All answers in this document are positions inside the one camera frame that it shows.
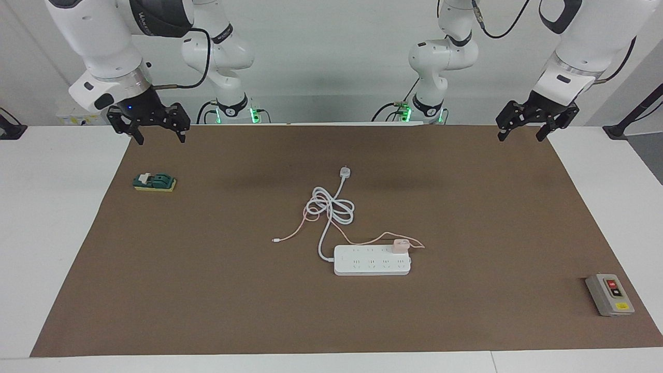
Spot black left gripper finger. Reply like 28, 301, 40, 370
536, 103, 580, 142
496, 101, 531, 142

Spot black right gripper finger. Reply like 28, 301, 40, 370
158, 103, 191, 145
107, 106, 145, 146

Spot pink charging cable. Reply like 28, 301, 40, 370
272, 207, 426, 249

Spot white power strip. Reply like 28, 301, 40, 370
334, 245, 412, 276

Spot white box with yellow labels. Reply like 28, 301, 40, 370
57, 106, 112, 126

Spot black stand pole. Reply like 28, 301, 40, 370
603, 83, 663, 140

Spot brown table mat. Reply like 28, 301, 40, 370
30, 123, 663, 358

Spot black right base cable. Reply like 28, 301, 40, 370
196, 100, 221, 125

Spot black base cable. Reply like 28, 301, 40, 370
196, 100, 221, 125
371, 78, 421, 123

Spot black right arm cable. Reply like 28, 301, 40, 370
154, 28, 212, 90

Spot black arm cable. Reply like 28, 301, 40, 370
154, 28, 212, 90
469, 0, 639, 84

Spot green knife switch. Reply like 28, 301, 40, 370
133, 173, 177, 193

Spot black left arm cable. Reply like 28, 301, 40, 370
469, 0, 639, 84

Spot black clamp mount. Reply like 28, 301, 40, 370
0, 107, 27, 140

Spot black left base cable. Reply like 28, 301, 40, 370
371, 78, 421, 123

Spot white power strip cord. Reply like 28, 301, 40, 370
305, 166, 358, 262

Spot grey on-off switch box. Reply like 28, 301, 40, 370
585, 273, 635, 317

